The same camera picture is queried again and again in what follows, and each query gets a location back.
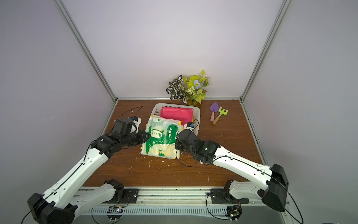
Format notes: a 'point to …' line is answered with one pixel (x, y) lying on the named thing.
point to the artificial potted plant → (190, 89)
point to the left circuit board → (114, 209)
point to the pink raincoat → (184, 115)
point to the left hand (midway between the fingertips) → (153, 135)
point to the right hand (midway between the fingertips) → (174, 138)
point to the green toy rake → (221, 112)
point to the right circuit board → (233, 212)
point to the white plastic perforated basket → (156, 111)
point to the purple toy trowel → (214, 108)
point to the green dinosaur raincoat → (161, 142)
